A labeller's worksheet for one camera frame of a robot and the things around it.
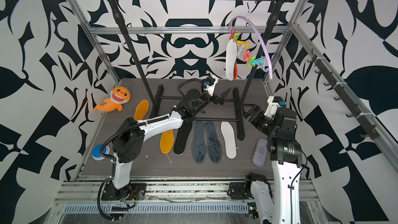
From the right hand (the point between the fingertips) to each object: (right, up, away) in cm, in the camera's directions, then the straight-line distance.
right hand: (246, 107), depth 67 cm
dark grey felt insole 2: (-12, -23, +21) cm, 34 cm away
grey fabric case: (+12, -27, +16) cm, 33 cm away
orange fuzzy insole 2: (-38, -21, +23) cm, 49 cm away
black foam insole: (-30, -19, +24) cm, 43 cm away
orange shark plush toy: (-71, +5, +33) cm, 79 cm away
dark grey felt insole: (-20, -24, +22) cm, 38 cm away
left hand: (-10, +13, +8) cm, 18 cm away
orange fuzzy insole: (-58, -5, +36) cm, 68 cm away
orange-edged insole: (-3, -18, +25) cm, 31 cm away
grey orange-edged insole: (-1, +16, +16) cm, 22 cm away
